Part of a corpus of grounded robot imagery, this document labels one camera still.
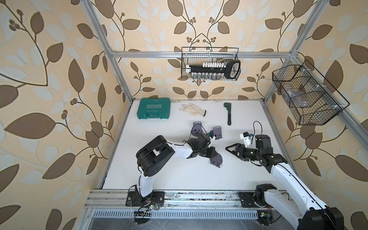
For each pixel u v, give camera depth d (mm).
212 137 849
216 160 879
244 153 706
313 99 730
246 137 753
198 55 911
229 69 839
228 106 1155
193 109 1127
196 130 958
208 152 805
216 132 948
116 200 753
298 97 693
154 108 1094
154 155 512
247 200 735
